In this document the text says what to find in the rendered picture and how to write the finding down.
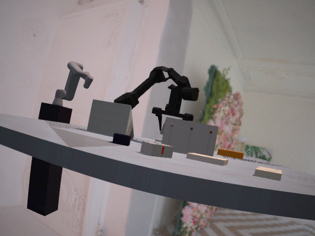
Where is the orange rectangular block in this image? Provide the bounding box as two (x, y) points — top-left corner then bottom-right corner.
(217, 148), (244, 159)

